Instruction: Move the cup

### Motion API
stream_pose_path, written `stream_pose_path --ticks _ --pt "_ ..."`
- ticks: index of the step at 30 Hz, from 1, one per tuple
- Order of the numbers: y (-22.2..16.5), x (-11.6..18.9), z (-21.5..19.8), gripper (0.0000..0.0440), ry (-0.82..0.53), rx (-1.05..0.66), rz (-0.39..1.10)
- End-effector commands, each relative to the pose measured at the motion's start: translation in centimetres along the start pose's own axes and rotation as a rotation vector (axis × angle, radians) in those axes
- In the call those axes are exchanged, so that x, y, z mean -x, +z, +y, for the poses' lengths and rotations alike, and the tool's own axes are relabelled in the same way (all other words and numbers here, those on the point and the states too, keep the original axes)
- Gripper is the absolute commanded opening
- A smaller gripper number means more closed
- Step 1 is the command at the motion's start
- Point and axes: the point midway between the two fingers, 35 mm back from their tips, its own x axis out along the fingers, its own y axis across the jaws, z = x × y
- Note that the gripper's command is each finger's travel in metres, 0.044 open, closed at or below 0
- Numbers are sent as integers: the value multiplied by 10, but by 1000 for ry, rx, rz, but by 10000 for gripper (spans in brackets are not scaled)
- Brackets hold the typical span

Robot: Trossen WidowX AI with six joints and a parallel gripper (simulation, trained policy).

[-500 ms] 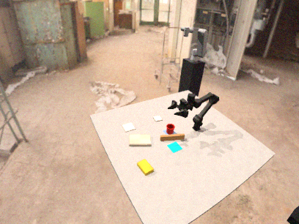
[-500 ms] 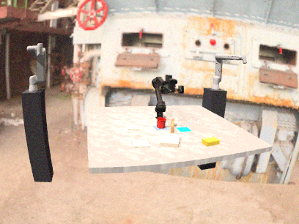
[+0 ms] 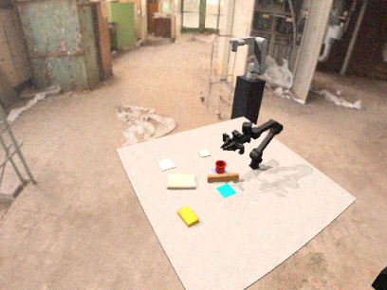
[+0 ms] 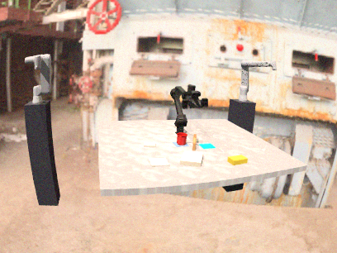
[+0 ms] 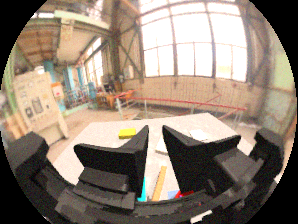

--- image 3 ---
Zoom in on red plastic cup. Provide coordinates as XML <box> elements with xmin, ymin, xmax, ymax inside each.
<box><xmin>215</xmin><ymin>160</ymin><xmax>227</xmax><ymax>174</ymax></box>

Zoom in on yellow rectangular block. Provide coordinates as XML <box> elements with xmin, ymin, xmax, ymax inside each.
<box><xmin>177</xmin><ymin>207</ymin><xmax>199</xmax><ymax>227</ymax></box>

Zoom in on orange flat bar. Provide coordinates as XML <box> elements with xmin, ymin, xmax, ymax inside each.
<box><xmin>207</xmin><ymin>173</ymin><xmax>239</xmax><ymax>183</ymax></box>

